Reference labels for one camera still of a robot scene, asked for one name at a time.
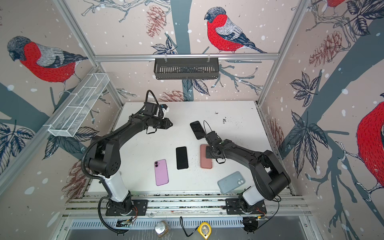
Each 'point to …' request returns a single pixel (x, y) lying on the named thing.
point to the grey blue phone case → (231, 182)
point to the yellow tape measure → (205, 229)
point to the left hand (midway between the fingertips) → (171, 123)
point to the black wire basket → (186, 68)
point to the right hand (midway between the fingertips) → (209, 154)
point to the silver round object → (161, 228)
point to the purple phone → (161, 172)
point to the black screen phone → (181, 157)
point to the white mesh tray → (68, 119)
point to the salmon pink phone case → (205, 163)
